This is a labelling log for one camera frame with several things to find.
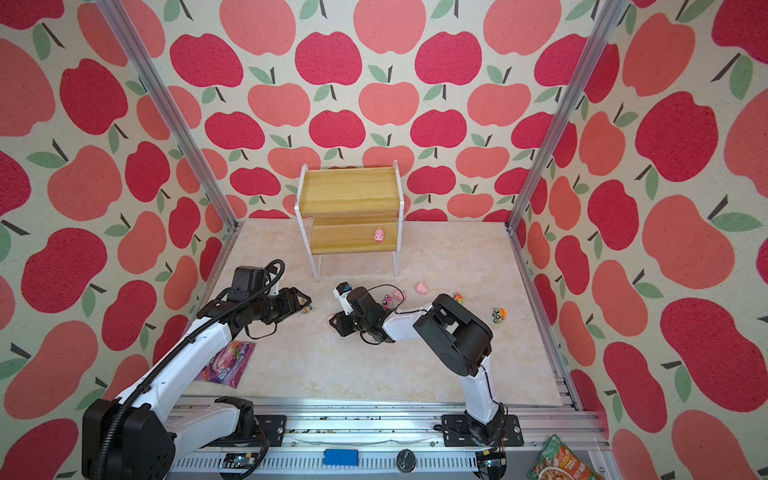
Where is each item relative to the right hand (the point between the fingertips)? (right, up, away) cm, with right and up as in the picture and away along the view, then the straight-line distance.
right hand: (333, 324), depth 92 cm
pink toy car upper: (+17, +7, +4) cm, 18 cm away
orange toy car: (+41, +7, +6) cm, 42 cm away
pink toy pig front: (+14, +28, +1) cm, 31 cm away
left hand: (-5, +8, -11) cm, 14 cm away
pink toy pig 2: (+29, +10, +9) cm, 32 cm away
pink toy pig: (+21, +8, +6) cm, 23 cm away
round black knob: (+21, -21, -30) cm, 42 cm away
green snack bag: (+57, -27, -23) cm, 67 cm away
